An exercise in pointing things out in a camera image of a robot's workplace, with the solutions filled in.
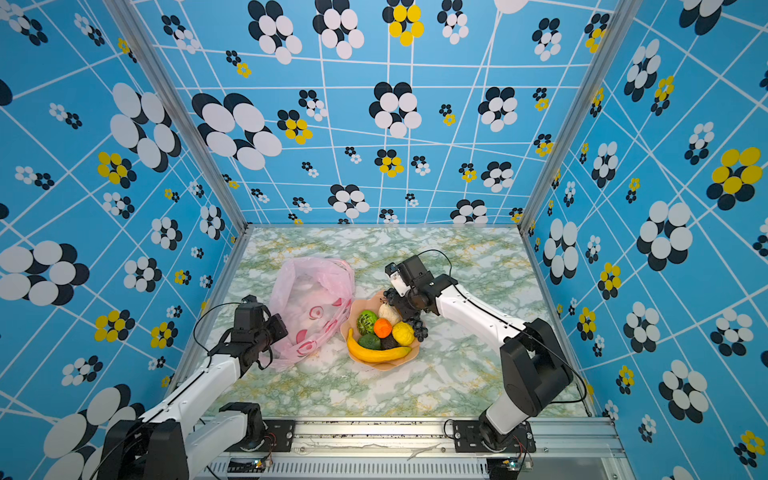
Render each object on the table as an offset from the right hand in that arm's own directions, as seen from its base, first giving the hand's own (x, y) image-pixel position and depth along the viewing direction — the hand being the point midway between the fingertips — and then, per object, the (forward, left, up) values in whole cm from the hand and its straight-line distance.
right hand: (406, 299), depth 88 cm
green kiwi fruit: (-6, +12, -2) cm, 14 cm away
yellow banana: (-16, +9, -3) cm, 19 cm away
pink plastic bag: (+7, +31, -9) cm, 33 cm away
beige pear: (-3, +5, -3) cm, 7 cm away
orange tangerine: (-9, +7, 0) cm, 12 cm away
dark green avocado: (-12, +5, -5) cm, 14 cm away
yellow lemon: (-9, +1, -3) cm, 10 cm away
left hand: (-5, +37, -4) cm, 37 cm away
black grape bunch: (-10, -4, -1) cm, 11 cm away
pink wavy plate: (+2, +11, -5) cm, 12 cm away
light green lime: (-12, +10, -3) cm, 16 cm away
